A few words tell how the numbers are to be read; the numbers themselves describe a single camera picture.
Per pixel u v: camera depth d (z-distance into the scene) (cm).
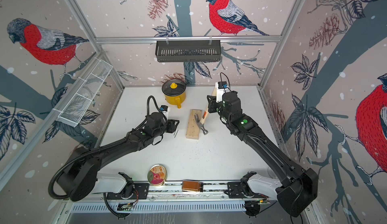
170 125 76
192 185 72
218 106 63
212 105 65
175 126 80
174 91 111
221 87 61
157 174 76
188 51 107
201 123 85
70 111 78
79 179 41
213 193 73
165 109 76
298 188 37
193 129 92
